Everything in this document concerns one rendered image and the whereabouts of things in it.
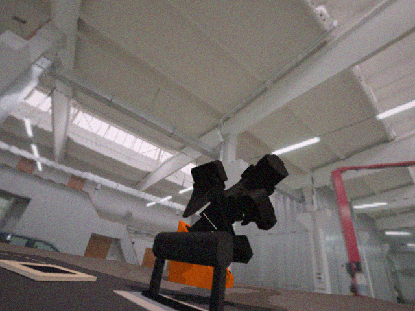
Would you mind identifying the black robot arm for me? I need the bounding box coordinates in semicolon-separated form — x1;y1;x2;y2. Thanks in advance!
186;154;289;232

